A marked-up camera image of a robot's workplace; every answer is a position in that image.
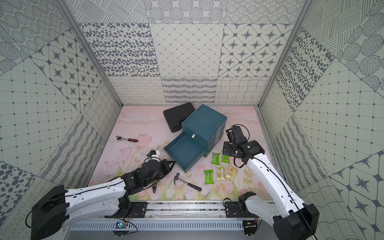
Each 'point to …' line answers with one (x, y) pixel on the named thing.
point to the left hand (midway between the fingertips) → (177, 159)
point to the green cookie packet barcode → (226, 159)
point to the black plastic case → (175, 116)
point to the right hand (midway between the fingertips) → (230, 150)
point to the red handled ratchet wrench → (120, 138)
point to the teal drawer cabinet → (203, 128)
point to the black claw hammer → (176, 178)
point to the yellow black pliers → (154, 188)
